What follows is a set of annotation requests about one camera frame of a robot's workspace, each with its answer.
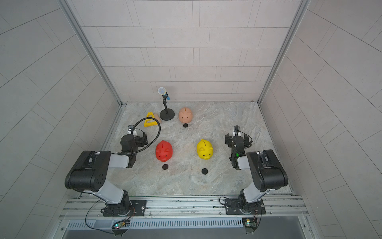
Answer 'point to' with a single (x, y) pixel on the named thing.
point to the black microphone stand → (166, 114)
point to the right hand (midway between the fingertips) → (236, 131)
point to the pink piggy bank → (185, 115)
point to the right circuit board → (249, 223)
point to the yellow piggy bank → (205, 150)
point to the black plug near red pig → (165, 166)
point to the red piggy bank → (164, 150)
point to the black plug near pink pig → (185, 125)
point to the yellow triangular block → (149, 122)
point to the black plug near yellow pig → (204, 171)
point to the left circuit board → (124, 223)
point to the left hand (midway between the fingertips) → (140, 131)
